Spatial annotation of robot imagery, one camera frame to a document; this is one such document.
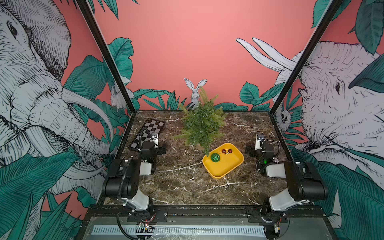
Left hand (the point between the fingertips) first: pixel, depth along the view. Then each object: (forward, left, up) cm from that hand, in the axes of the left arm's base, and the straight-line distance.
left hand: (157, 138), depth 95 cm
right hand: (-3, -62, 0) cm, 63 cm away
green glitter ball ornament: (-13, -37, -3) cm, 39 cm away
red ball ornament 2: (-8, -47, -5) cm, 48 cm away
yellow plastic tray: (-14, -42, -7) cm, 44 cm away
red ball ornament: (-8, -43, -6) cm, 44 cm away
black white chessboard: (+15, +7, -5) cm, 17 cm away
